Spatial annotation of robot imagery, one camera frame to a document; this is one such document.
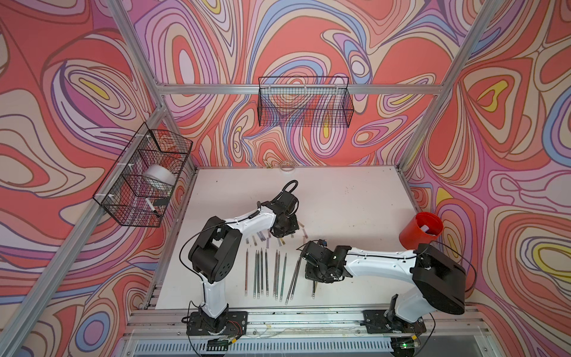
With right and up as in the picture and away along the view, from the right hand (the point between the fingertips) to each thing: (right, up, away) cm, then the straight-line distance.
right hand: (310, 281), depth 82 cm
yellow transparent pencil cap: (-11, +13, +11) cm, 20 cm away
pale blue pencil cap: (-12, +12, +10) cm, 20 cm away
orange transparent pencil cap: (-3, +19, +15) cm, 24 cm away
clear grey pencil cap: (-23, +13, +11) cm, 28 cm away
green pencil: (-21, +2, +2) cm, 21 cm away
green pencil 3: (-10, +1, +2) cm, 10 cm away
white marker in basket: (-55, +30, -9) cm, 63 cm away
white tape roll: (-52, +41, -8) cm, 67 cm away
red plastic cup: (+46, +19, +6) cm, 50 cm away
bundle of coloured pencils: (-8, -3, -2) cm, 9 cm away
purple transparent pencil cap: (-19, +15, +11) cm, 27 cm away
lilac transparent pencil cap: (-17, +12, +10) cm, 23 cm away
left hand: (-4, +17, +9) cm, 20 cm away
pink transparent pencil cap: (-26, +13, +11) cm, 31 cm away
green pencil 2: (-12, +1, +2) cm, 12 cm away
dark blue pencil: (-20, +2, +2) cm, 20 cm away
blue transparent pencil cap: (-20, +14, +11) cm, 27 cm away
